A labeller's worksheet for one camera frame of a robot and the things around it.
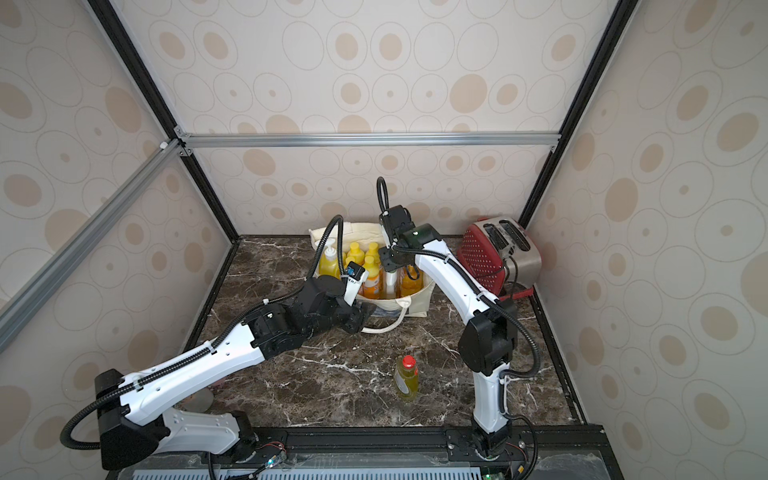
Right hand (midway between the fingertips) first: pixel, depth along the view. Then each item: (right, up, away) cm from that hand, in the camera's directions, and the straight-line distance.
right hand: (404, 255), depth 88 cm
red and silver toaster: (+29, 0, +1) cm, 29 cm away
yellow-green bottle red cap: (0, -30, -17) cm, 34 cm away
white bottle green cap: (-4, -7, +1) cm, 9 cm away
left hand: (-8, -12, -18) cm, 23 cm away
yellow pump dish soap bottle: (-21, -2, -4) cm, 22 cm away
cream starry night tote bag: (+1, -13, -14) cm, 19 cm away
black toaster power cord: (+32, -6, +4) cm, 33 cm away
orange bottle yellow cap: (-9, +1, -1) cm, 9 cm away
